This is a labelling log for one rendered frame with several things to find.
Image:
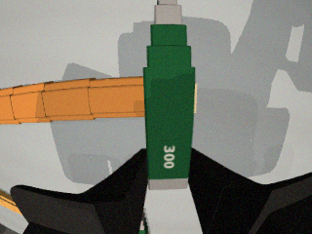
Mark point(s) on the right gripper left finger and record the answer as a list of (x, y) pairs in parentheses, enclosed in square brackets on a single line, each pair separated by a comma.
[(113, 206)]

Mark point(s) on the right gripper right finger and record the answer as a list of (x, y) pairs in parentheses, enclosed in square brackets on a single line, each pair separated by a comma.
[(229, 203)]

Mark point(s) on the orange hammer with dark green head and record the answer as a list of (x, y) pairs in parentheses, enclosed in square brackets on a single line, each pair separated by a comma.
[(170, 97)]

